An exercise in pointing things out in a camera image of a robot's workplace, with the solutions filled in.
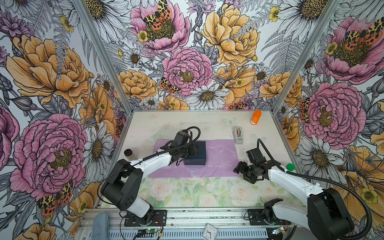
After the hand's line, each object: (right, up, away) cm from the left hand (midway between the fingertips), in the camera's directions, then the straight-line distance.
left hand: (196, 153), depth 89 cm
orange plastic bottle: (+42, +22, +20) cm, 52 cm away
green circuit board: (-21, -33, -18) cm, 43 cm away
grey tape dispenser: (+29, +9, +13) cm, 33 cm away
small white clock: (+6, -32, -20) cm, 39 cm away
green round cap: (+50, -6, -8) cm, 51 cm away
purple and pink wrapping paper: (+16, -4, +8) cm, 18 cm away
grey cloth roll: (-43, -31, -20) cm, 57 cm away
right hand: (+24, -13, -4) cm, 27 cm away
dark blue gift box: (+3, -3, -1) cm, 4 cm away
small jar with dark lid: (-39, 0, -2) cm, 39 cm away
